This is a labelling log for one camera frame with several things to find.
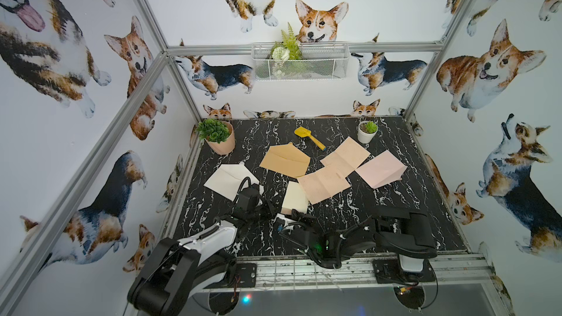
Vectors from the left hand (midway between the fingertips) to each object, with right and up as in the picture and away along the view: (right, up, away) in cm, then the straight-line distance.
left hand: (282, 205), depth 87 cm
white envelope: (-26, +7, +14) cm, 30 cm away
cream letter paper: (+30, +17, +17) cm, 38 cm away
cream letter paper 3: (+5, +2, +4) cm, 7 cm away
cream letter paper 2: (+18, +6, +11) cm, 22 cm away
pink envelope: (+46, +12, +16) cm, 50 cm away
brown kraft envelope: (+1, +16, +18) cm, 24 cm away
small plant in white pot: (+39, +30, +17) cm, 52 cm away
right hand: (+5, -1, -4) cm, 6 cm away
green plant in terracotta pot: (-28, +28, +8) cm, 41 cm away
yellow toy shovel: (+10, +29, +27) cm, 41 cm away
